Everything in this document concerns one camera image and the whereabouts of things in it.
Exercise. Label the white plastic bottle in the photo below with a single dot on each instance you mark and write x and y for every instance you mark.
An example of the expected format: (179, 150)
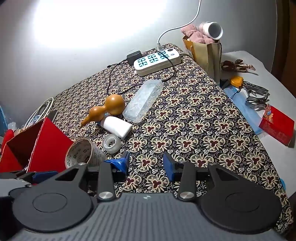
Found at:
(118, 127)

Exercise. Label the clear plastic case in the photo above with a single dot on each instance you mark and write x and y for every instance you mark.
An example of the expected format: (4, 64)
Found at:
(143, 99)

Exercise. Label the black charger adapter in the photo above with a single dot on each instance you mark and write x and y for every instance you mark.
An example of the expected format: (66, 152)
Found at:
(134, 56)

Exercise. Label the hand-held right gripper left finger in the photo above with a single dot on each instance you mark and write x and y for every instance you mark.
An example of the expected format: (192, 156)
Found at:
(120, 163)

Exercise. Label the brown gourd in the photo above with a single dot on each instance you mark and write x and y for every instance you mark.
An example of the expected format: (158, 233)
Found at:
(115, 103)

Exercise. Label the pink plush toy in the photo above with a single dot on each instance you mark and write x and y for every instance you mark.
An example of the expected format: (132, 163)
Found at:
(196, 36)

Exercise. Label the brown patterned bow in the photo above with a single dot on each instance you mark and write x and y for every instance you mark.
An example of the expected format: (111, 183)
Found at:
(227, 66)

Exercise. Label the silver metal clip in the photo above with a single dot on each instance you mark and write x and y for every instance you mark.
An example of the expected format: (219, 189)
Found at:
(256, 88)
(255, 103)

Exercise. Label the clear tape roll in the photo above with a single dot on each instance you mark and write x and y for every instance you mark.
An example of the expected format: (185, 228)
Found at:
(106, 144)

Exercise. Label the gold paper bag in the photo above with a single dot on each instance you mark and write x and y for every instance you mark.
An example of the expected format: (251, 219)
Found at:
(208, 56)

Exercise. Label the red cardboard box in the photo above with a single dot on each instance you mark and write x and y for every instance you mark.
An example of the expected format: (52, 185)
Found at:
(48, 148)

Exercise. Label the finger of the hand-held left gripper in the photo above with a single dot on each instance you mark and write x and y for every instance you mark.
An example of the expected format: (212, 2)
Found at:
(44, 176)

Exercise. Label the orange tape measure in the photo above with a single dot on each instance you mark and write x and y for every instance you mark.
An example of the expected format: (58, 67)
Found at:
(236, 81)

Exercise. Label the printed brown tape roll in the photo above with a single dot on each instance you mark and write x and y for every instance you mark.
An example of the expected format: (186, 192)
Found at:
(93, 150)

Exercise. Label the white power strip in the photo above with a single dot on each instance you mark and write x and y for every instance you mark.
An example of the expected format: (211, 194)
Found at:
(157, 66)

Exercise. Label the black phone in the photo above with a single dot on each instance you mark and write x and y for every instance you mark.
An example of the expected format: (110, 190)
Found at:
(54, 115)

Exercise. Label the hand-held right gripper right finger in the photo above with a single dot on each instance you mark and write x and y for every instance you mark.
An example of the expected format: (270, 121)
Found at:
(168, 167)

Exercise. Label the floral patterned cloth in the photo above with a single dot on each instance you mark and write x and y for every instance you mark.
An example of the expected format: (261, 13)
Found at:
(196, 115)

